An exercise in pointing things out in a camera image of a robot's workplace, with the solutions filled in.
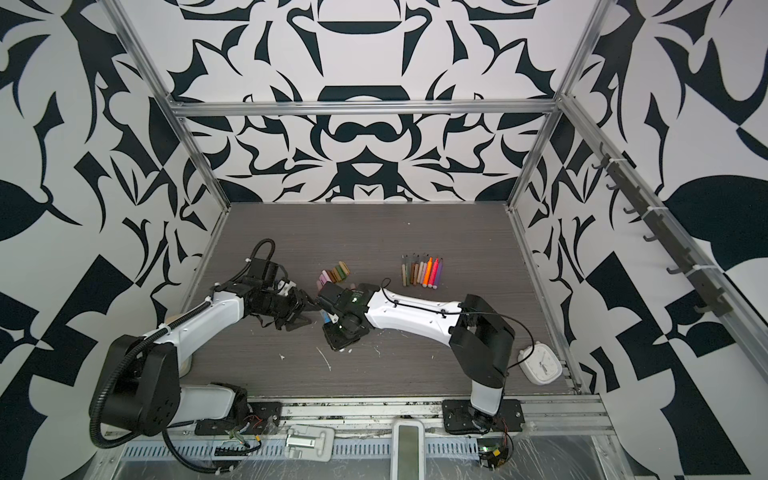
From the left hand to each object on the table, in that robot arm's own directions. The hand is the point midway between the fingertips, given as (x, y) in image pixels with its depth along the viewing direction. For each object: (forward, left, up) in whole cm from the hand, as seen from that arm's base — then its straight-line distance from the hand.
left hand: (319, 308), depth 83 cm
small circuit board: (-33, -43, -9) cm, 55 cm away
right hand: (-9, -5, -1) cm, 11 cm away
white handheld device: (-32, -22, -4) cm, 39 cm away
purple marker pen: (+15, -36, -8) cm, 40 cm away
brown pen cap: (+15, -1, -8) cm, 17 cm away
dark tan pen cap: (+16, -3, -8) cm, 18 cm away
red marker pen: (+15, -34, -7) cm, 38 cm away
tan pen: (+13, -25, -9) cm, 29 cm away
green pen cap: (+15, -5, -8) cm, 17 cm away
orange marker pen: (+14, -32, -8) cm, 36 cm away
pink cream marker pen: (+16, -30, -9) cm, 36 cm away
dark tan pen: (+18, -28, -8) cm, 35 cm away
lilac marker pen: (+15, -31, -8) cm, 36 cm away
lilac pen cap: (+14, +2, -9) cm, 16 cm away
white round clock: (-15, -59, -6) cm, 61 cm away
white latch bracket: (-30, 0, -6) cm, 31 cm away
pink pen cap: (+15, +1, -8) cm, 17 cm away
